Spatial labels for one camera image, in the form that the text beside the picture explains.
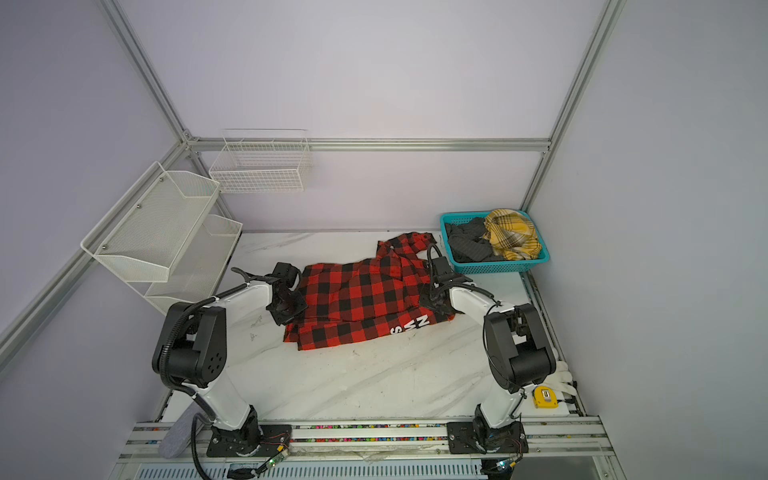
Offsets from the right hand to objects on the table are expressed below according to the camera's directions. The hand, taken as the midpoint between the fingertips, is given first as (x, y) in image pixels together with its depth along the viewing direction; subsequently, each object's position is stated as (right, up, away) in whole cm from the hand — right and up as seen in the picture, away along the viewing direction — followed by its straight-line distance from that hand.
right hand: (425, 298), depth 95 cm
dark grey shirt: (+16, +19, +11) cm, 27 cm away
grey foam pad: (-63, -31, -24) cm, 74 cm away
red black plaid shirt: (-23, -2, +3) cm, 23 cm away
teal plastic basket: (+28, +10, +7) cm, 31 cm away
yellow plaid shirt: (+32, +22, +9) cm, 40 cm away
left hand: (-41, -5, -1) cm, 41 cm away
